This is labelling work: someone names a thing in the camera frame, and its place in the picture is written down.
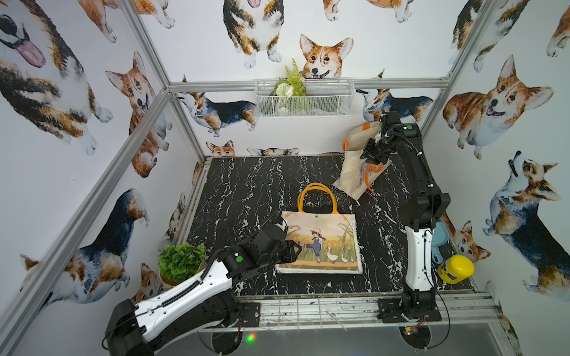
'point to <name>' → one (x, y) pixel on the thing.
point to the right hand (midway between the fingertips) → (358, 153)
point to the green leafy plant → (177, 263)
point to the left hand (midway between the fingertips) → (302, 247)
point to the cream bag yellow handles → (328, 238)
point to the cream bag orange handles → (357, 175)
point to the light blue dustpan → (440, 236)
